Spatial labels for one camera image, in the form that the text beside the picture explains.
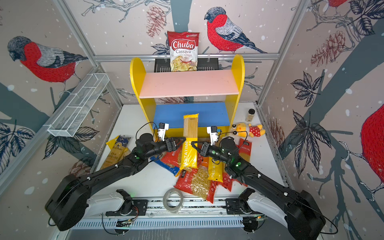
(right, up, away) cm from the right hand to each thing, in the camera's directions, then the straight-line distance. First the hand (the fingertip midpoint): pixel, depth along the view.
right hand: (188, 147), depth 70 cm
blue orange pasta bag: (-11, -15, +14) cm, 23 cm away
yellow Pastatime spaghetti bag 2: (+14, -15, +10) cm, 23 cm away
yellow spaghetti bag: (-45, -7, +20) cm, 50 cm away
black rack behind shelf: (-18, +48, +24) cm, 57 cm away
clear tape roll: (-7, -32, +2) cm, 32 cm away
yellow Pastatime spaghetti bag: (0, -6, -1) cm, 6 cm away
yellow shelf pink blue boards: (-21, +30, +52) cm, 64 cm away
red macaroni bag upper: (-9, -9, +13) cm, 19 cm away
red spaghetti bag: (+20, -20, +9) cm, 30 cm away
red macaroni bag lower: (+3, -20, +8) cm, 22 cm away
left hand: (-3, +2, +3) cm, 5 cm away
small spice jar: (+43, +16, +34) cm, 57 cm away
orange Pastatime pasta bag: (+9, -12, +16) cm, 21 cm away
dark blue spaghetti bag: (-44, 0, +24) cm, 50 cm away
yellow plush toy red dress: (+34, +6, +26) cm, 43 cm away
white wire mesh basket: (-59, +16, +4) cm, 62 cm away
